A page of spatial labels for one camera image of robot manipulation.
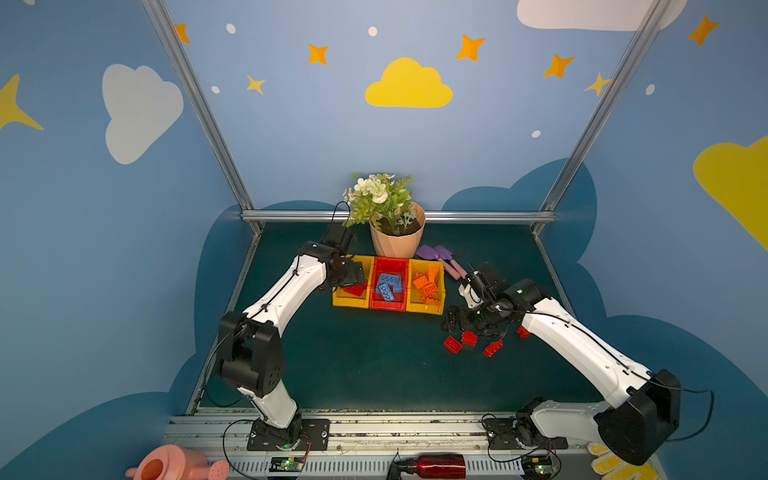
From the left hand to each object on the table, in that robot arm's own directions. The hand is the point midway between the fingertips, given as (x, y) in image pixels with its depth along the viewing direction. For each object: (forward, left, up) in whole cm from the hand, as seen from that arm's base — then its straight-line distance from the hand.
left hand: (351, 279), depth 88 cm
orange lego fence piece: (+3, -25, -11) cm, 28 cm away
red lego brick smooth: (-13, -36, -13) cm, 40 cm away
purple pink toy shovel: (+22, -26, -13) cm, 36 cm away
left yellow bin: (0, +3, -12) cm, 12 cm away
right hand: (-15, -30, +1) cm, 34 cm away
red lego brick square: (-15, -31, -13) cm, 37 cm away
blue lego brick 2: (+4, -11, -13) cm, 17 cm away
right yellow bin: (0, -20, -12) cm, 23 cm away
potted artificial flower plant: (+18, -9, +15) cm, 25 cm away
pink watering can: (-45, +33, -2) cm, 56 cm away
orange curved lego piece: (+11, -27, -9) cm, 30 cm away
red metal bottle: (-45, -23, -9) cm, 51 cm away
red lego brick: (+4, -1, -13) cm, 13 cm away
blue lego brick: (+8, -13, -11) cm, 19 cm away
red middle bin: (+11, -12, -8) cm, 18 cm away
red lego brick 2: (-16, -43, -12) cm, 47 cm away
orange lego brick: (-1, -26, -11) cm, 29 cm away
